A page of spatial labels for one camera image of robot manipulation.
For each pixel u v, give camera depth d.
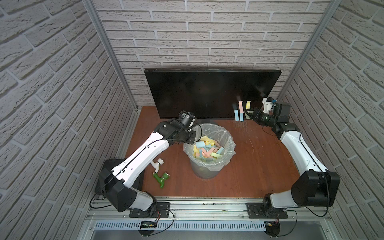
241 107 0.78
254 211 0.73
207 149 0.77
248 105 0.80
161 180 0.82
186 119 0.57
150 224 0.70
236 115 0.84
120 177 0.40
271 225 0.71
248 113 0.79
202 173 0.80
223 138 0.76
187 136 0.66
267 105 0.73
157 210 0.73
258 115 0.71
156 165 0.87
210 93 0.97
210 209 0.76
